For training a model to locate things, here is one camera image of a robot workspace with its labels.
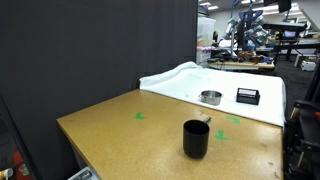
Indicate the black rectangular box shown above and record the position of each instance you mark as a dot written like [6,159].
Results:
[247,97]

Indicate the black desk with monitor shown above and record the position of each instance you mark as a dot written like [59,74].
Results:
[290,43]

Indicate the curved green tape mark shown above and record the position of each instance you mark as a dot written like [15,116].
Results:
[139,116]

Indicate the ceiling light panel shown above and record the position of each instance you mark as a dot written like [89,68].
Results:
[212,7]

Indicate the small steel pot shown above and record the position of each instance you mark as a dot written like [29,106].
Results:
[211,98]

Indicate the blue grey robot arm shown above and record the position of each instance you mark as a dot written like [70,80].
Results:
[230,28]
[255,28]

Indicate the white cloth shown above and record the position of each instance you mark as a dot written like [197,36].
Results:
[186,81]

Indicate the black backdrop curtain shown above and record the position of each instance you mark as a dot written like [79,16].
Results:
[83,50]

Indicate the white box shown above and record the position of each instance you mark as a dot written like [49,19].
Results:
[308,66]

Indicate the cross-shaped green tape mark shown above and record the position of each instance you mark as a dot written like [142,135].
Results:
[220,135]

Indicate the wooden workbench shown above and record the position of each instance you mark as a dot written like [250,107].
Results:
[240,65]

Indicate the red container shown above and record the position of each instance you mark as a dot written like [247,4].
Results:
[20,171]

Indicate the clear plastic storage bin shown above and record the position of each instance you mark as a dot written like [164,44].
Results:
[205,31]

